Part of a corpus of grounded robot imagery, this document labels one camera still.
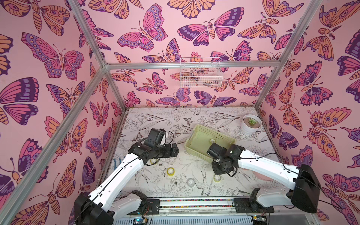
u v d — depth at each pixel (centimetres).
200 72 95
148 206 73
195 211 73
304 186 39
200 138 101
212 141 98
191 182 82
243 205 73
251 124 96
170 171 85
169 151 67
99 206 38
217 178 83
